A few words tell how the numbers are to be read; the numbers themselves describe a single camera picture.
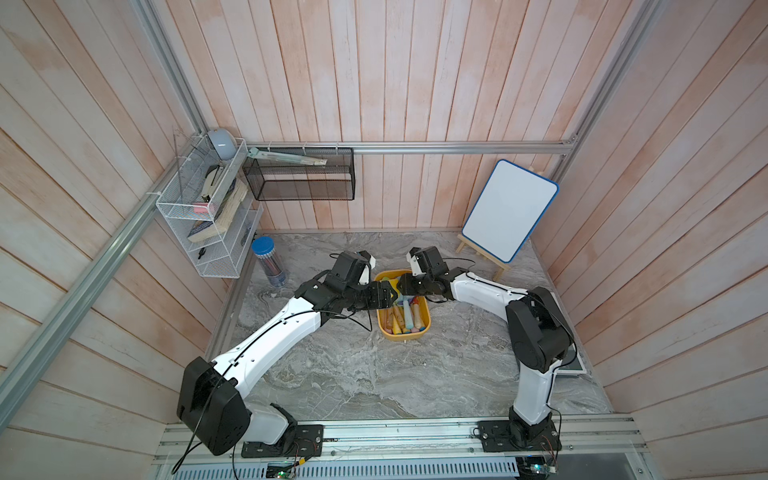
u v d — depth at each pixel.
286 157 0.91
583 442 0.75
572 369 0.82
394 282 0.98
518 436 0.65
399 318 0.90
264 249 0.90
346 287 0.59
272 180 1.06
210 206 0.70
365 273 0.63
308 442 0.73
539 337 0.51
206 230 0.79
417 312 0.90
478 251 1.05
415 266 0.81
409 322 0.88
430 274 0.78
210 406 0.40
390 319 0.90
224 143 0.82
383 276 1.01
